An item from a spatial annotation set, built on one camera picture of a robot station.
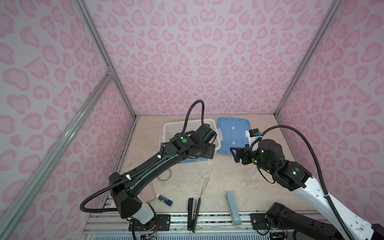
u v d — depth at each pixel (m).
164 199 0.78
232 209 0.75
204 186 0.86
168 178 0.86
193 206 0.77
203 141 0.53
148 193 0.81
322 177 0.46
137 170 0.43
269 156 0.49
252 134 0.58
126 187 0.40
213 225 0.73
